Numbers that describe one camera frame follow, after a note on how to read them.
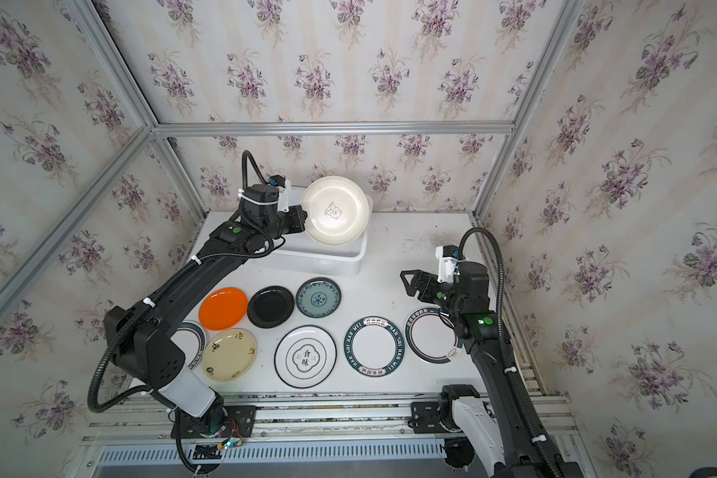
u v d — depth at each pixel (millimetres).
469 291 553
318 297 957
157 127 930
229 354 842
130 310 441
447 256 671
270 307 919
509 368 460
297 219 704
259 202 584
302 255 901
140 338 420
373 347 863
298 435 721
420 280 662
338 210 823
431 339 860
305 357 838
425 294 655
